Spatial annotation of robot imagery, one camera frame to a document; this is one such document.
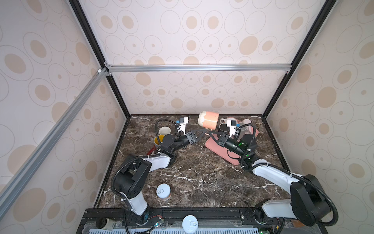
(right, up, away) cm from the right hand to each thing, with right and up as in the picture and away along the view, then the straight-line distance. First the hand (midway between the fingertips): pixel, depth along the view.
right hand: (210, 134), depth 73 cm
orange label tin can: (-24, -31, +4) cm, 39 cm away
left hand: (-1, +1, -3) cm, 4 cm away
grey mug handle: (+28, +2, +25) cm, 38 cm away
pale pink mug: (+30, +8, +30) cm, 43 cm away
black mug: (+7, +4, +1) cm, 8 cm away
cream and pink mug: (-1, +7, -3) cm, 8 cm away
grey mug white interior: (-28, +2, +26) cm, 38 cm away
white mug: (+19, +11, +36) cm, 42 cm away
